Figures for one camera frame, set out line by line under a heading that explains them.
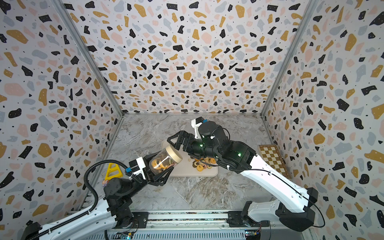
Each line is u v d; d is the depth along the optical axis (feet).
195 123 1.81
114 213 1.78
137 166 1.64
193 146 1.64
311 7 2.35
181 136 1.62
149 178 1.81
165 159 1.82
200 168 3.00
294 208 1.23
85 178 1.46
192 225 2.40
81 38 2.64
